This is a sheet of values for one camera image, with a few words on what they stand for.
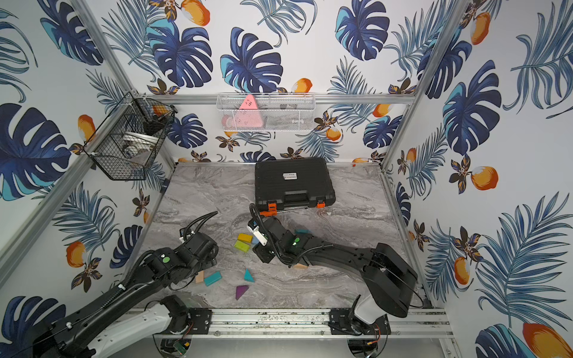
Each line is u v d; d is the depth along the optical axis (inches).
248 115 35.7
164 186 44.3
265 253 28.1
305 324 30.0
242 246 35.7
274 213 39.8
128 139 31.1
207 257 24.6
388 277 16.8
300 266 23.1
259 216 40.3
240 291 31.5
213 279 32.6
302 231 24.6
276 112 36.4
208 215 26.7
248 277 32.9
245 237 37.5
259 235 27.9
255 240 28.3
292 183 41.1
